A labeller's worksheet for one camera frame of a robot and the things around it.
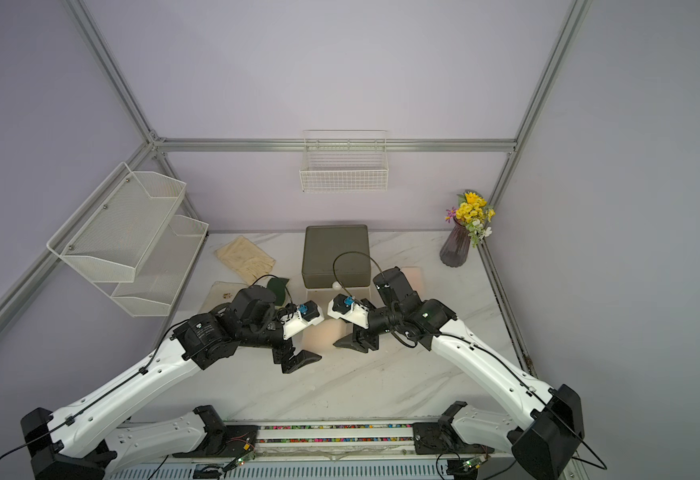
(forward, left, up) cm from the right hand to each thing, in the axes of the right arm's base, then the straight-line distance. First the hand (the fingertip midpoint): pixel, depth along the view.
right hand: (342, 332), depth 71 cm
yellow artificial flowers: (+38, -41, +3) cm, 56 cm away
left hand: (-2, +8, 0) cm, 8 cm away
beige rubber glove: (+40, +39, -19) cm, 59 cm away
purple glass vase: (+39, -39, -14) cm, 57 cm away
